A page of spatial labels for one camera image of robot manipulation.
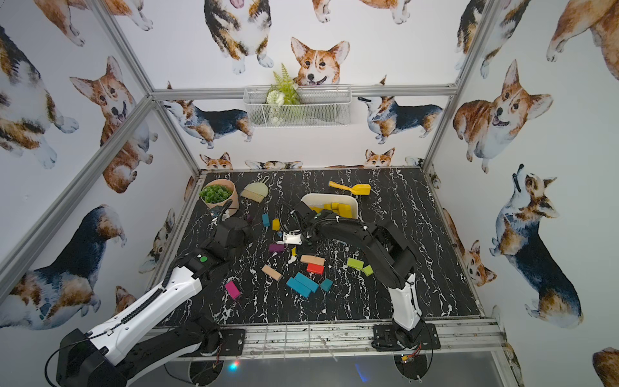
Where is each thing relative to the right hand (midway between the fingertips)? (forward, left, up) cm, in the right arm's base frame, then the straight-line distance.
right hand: (298, 242), depth 91 cm
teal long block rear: (-13, -4, -5) cm, 14 cm away
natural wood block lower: (-10, +10, -4) cm, 15 cm away
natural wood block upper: (-5, -5, -4) cm, 8 cm away
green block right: (-9, -26, -5) cm, 27 cm away
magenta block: (-16, +22, -3) cm, 28 cm away
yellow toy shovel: (+29, -27, -5) cm, 40 cm away
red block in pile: (-9, -6, -3) cm, 11 cm away
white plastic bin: (+22, -6, -2) cm, 23 cm away
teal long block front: (-15, -1, -4) cm, 16 cm away
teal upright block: (+12, +15, -2) cm, 19 cm away
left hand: (0, +14, +15) cm, 21 cm away
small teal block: (-15, -10, -4) cm, 18 cm away
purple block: (+1, +9, -5) cm, 11 cm away
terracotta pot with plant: (+18, +33, +8) cm, 39 cm away
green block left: (-7, -21, -4) cm, 22 cm away
